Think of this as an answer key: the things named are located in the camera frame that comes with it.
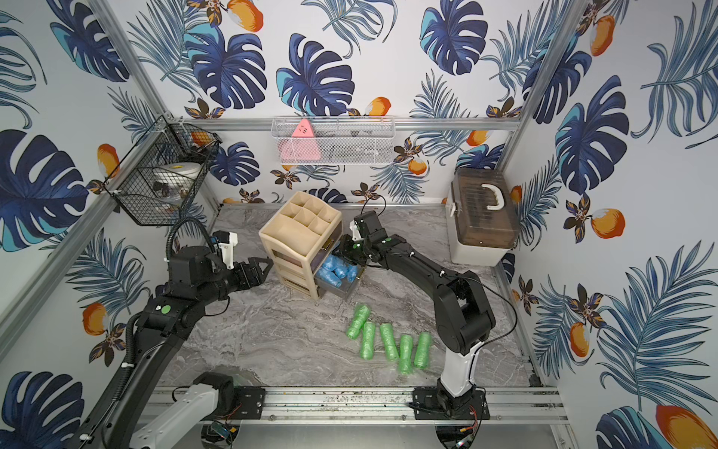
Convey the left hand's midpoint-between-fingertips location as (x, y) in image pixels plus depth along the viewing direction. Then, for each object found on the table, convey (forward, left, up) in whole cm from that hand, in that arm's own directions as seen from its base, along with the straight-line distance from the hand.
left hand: (261, 259), depth 71 cm
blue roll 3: (+6, -15, -16) cm, 23 cm away
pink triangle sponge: (+39, -4, +8) cm, 40 cm away
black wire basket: (+24, +40, +2) cm, 46 cm away
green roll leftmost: (-2, -26, -25) cm, 36 cm away
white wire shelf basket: (+53, -12, +2) cm, 54 cm away
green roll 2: (-9, -35, -25) cm, 44 cm away
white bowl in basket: (+22, +29, +8) cm, 37 cm away
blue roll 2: (+8, -19, -16) cm, 26 cm away
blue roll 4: (+8, -22, -16) cm, 28 cm away
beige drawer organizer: (+11, -7, -3) cm, 13 cm away
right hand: (+12, -16, -12) cm, 24 cm away
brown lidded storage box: (+27, -65, -11) cm, 71 cm away
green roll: (-10, -29, -25) cm, 39 cm away
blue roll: (+10, -16, -13) cm, 23 cm away
